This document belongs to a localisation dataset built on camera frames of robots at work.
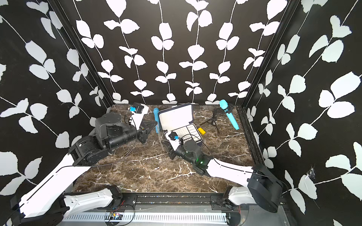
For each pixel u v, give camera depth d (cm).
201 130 104
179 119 95
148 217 70
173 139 61
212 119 101
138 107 46
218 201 73
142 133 48
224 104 86
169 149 65
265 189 42
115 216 71
